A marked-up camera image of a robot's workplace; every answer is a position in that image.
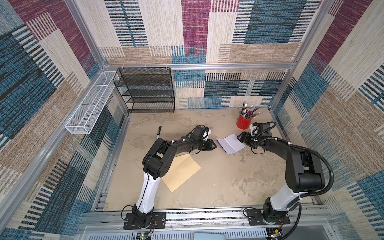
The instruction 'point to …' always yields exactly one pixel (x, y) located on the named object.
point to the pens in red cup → (248, 113)
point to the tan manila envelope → (182, 169)
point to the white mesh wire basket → (82, 121)
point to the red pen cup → (242, 122)
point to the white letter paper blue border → (231, 144)
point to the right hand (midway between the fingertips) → (242, 140)
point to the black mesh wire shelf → (146, 88)
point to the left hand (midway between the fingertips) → (215, 147)
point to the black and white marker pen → (158, 133)
